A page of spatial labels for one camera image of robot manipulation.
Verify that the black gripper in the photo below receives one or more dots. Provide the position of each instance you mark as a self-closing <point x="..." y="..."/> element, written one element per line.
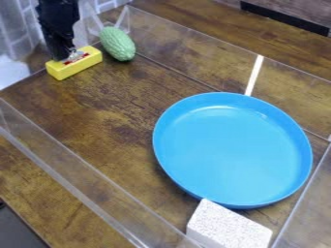
<point x="58" y="15"/>

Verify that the yellow block with label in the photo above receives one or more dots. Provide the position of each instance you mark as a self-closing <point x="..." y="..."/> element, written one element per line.
<point x="63" y="69"/>

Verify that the green bitter gourd toy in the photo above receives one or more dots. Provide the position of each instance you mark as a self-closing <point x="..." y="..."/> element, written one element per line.
<point x="118" y="44"/>

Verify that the round blue tray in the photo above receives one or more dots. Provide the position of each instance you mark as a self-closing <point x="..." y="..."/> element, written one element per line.
<point x="232" y="149"/>

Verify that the white speckled foam block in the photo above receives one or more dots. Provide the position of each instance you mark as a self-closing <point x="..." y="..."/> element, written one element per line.
<point x="219" y="228"/>

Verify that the clear acrylic enclosure wall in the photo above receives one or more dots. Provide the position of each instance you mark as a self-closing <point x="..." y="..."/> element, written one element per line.
<point x="79" y="173"/>

